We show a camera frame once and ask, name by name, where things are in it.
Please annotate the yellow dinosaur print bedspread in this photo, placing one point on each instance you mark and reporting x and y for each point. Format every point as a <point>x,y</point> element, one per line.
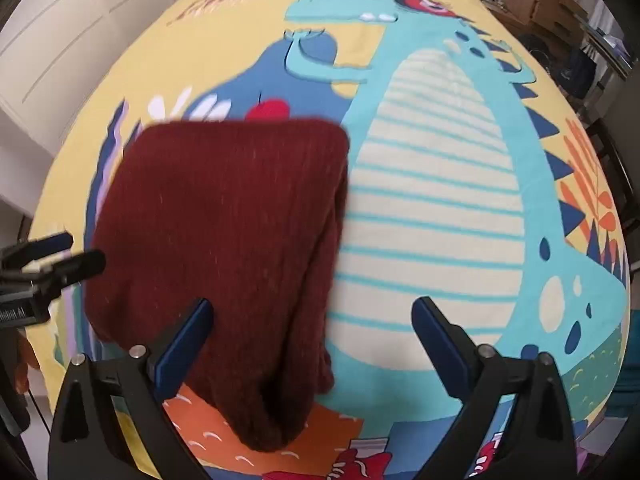
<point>471,181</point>

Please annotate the dark red knit sweater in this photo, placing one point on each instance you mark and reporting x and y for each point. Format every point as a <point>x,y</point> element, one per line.
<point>249,216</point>

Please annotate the brown cardboard boxes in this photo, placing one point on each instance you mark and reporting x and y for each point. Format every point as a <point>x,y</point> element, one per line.
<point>562,18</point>

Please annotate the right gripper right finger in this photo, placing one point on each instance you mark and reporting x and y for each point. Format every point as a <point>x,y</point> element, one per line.
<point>538,440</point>

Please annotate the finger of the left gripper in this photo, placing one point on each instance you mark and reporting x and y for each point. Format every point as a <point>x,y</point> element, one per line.
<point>22,253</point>
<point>78,268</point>

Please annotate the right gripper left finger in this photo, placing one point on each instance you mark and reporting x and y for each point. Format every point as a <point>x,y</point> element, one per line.
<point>86,441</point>

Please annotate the white panelled wardrobe door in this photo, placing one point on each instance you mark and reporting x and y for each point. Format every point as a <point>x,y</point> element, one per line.
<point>55,52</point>

